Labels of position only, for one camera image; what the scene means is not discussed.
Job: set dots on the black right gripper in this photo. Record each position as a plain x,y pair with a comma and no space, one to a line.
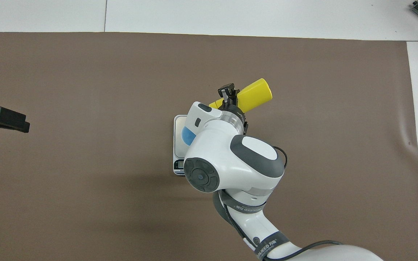
233,107

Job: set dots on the yellow squeeze bottle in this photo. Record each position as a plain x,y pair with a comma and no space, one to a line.
254,95

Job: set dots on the light blue plastic cup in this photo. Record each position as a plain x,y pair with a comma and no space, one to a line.
187,136

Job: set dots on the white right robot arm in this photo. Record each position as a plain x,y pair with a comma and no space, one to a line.
227,156

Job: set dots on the silver digital kitchen scale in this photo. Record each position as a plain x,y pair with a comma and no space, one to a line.
178,145

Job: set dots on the brown table mat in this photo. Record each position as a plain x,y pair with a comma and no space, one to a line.
85,203

